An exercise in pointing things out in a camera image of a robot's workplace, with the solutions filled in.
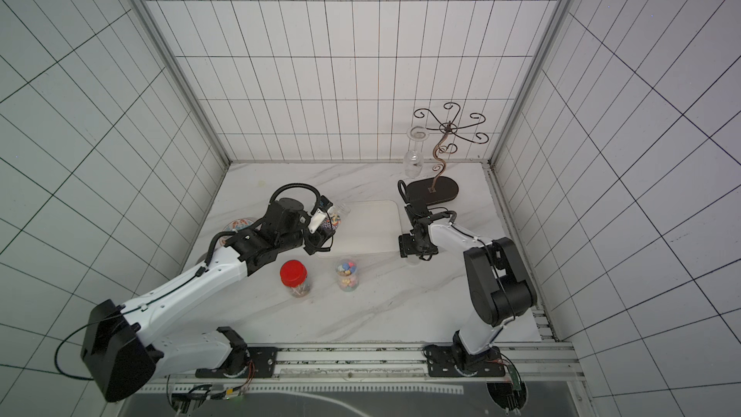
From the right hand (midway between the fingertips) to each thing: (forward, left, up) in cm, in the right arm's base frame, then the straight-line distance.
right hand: (416, 243), depth 94 cm
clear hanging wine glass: (+19, +2, +22) cm, 29 cm away
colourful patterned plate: (+1, +60, +5) cm, 60 cm away
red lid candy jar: (-17, +35, +11) cm, 40 cm away
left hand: (-6, +29, +16) cm, 33 cm away
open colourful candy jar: (-14, +21, +8) cm, 26 cm away
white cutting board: (+6, +16, -1) cm, 17 cm away
